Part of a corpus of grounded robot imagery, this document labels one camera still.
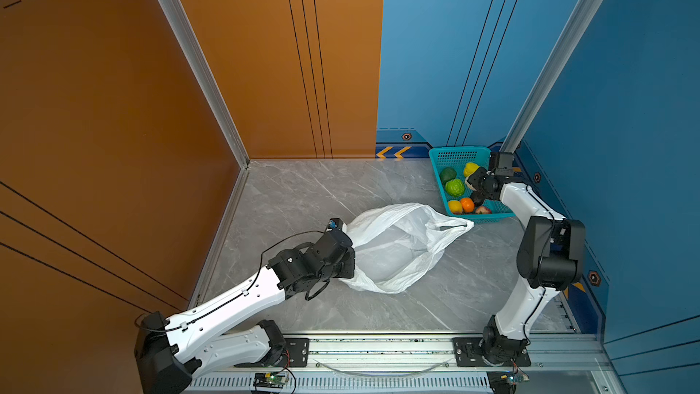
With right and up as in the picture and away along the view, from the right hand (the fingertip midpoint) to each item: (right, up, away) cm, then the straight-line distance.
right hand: (476, 178), depth 98 cm
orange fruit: (-2, -10, +2) cm, 10 cm away
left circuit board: (-66, -53, -27) cm, 89 cm away
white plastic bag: (-29, -23, -4) cm, 38 cm away
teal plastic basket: (-4, +5, +11) cm, 13 cm away
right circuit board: (-4, -54, -27) cm, 60 cm away
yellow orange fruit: (-7, -10, +1) cm, 13 cm away
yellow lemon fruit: (+2, +4, +11) cm, 12 cm away
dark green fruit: (-7, +2, +11) cm, 13 cm away
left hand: (-43, -22, -22) cm, 54 cm away
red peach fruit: (+3, -12, +1) cm, 12 cm away
